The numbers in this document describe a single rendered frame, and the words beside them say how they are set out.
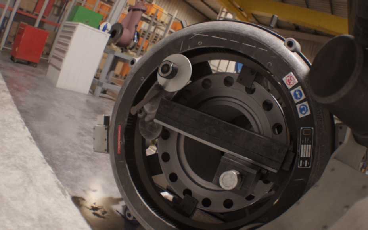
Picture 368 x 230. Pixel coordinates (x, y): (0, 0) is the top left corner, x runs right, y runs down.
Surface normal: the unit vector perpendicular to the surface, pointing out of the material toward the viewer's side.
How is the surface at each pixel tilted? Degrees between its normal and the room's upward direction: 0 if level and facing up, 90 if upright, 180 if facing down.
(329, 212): 56
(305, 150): 90
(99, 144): 90
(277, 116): 90
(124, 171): 90
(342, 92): 113
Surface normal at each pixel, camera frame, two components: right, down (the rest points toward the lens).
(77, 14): 0.72, 0.34
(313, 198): -0.57, -0.80
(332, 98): -0.85, 0.29
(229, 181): -0.50, -0.11
